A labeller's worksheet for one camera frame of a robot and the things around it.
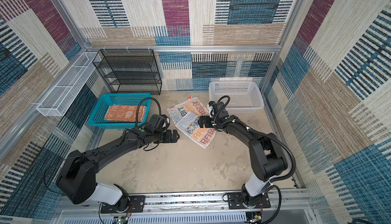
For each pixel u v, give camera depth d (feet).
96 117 3.23
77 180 1.40
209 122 2.67
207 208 2.39
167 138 2.51
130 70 3.55
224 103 2.39
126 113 3.45
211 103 2.79
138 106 2.39
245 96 3.80
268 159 1.51
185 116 3.44
